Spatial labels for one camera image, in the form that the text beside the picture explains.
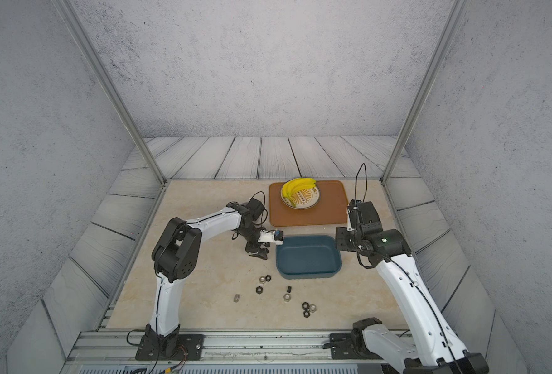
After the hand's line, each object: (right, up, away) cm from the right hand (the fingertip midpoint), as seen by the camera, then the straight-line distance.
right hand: (346, 236), depth 74 cm
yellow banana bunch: (-17, +17, +37) cm, 44 cm away
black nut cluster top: (-12, -26, +8) cm, 29 cm away
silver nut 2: (-18, -23, +9) cm, 31 cm away
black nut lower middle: (-28, -21, +11) cm, 37 cm away
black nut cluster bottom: (-12, -27, +5) cm, 30 cm away
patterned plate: (-10, +11, +38) cm, 40 cm away
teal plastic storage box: (-10, -12, +20) cm, 25 cm away
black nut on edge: (-17, -21, +11) cm, 29 cm away
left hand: (-25, -9, +21) cm, 34 cm away
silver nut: (-27, -18, +13) cm, 35 cm away
